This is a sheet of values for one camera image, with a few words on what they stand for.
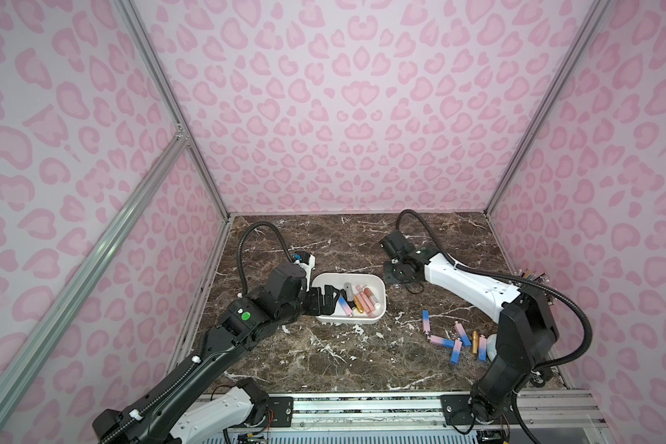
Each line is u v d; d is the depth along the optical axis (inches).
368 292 37.5
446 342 33.1
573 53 30.0
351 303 35.7
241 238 45.1
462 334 33.8
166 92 32.4
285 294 20.6
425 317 34.7
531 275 32.4
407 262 24.8
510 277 18.1
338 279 37.5
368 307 35.8
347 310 35.6
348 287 37.4
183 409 16.5
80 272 22.4
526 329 17.8
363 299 36.5
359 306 35.9
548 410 29.5
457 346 32.8
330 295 24.7
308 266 25.2
